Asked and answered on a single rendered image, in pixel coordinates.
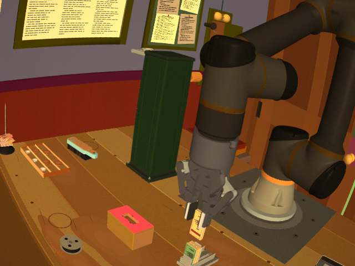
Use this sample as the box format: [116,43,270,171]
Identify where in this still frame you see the red and yellow block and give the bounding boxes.
[235,139,247,156]

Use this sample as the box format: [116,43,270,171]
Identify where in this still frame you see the tan block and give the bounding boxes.
[235,153,252,165]

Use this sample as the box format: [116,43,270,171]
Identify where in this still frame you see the grey mounting plate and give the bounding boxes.
[212,173,338,264]

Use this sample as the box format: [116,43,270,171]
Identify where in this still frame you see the yellow card ticket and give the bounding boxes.
[189,209,207,240]

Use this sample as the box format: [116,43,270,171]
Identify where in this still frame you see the black paper spike with slips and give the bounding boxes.
[0,103,16,156]

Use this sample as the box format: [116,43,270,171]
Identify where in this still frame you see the orange round knob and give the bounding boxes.
[190,71,205,86]

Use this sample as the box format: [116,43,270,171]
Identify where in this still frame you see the wooden coin tray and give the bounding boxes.
[20,142,70,179]

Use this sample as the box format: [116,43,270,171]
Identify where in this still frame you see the green rod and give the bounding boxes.
[340,179,355,216]

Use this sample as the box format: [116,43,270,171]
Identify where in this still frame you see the green notice board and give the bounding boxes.
[141,0,205,52]

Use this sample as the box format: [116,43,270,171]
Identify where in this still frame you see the teal backed brush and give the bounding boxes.
[66,137,99,161]

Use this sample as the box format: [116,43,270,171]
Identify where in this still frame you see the yellow timetable poster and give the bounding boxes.
[13,0,135,50]

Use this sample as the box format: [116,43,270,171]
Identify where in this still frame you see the dark grey ribbon spool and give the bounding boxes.
[59,234,84,255]

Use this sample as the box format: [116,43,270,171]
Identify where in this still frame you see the dark grey flat device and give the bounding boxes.
[315,255,338,266]

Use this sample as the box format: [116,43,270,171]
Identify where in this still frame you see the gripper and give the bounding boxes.
[175,127,240,229]

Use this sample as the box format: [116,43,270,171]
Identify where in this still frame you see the dark green tall cabinet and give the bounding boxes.
[126,50,196,183]

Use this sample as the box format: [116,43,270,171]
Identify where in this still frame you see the olive wall telephone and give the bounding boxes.
[204,7,244,42]

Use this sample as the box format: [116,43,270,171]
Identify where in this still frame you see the grey ticket rack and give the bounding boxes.
[176,244,220,266]

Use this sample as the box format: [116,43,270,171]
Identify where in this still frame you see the green and cream card ticket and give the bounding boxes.
[184,241,203,264]

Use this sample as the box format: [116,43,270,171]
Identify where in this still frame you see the orange box with pink top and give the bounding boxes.
[106,204,155,251]

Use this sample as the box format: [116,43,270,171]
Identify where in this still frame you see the brown wooden door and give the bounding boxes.
[240,0,355,214]

